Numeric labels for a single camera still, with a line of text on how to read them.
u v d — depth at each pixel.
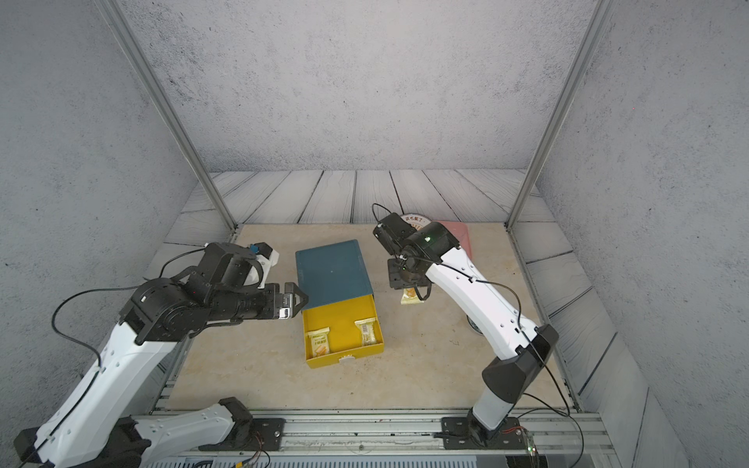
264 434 0.73
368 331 0.74
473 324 0.47
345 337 0.74
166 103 0.86
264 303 0.54
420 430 0.74
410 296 0.70
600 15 0.70
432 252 0.46
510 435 0.73
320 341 0.73
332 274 0.79
